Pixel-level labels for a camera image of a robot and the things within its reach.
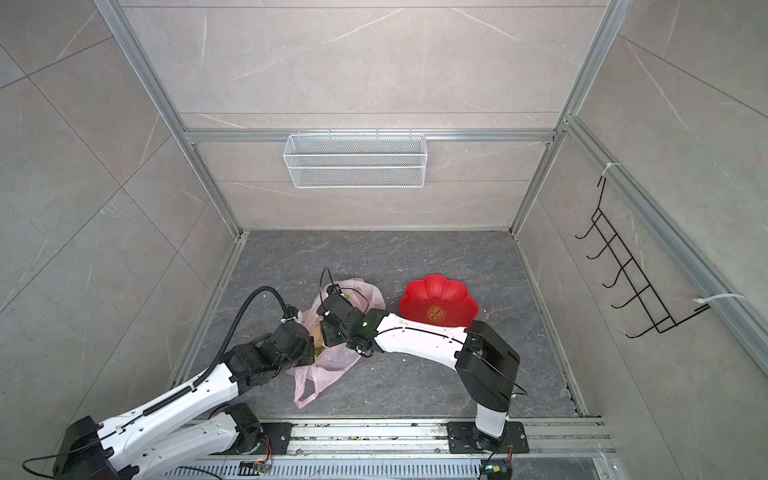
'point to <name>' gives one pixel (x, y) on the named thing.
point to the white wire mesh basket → (356, 160)
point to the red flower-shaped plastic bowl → (437, 300)
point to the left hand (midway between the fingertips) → (314, 339)
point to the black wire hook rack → (647, 294)
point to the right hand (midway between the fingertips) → (330, 326)
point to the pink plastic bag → (330, 362)
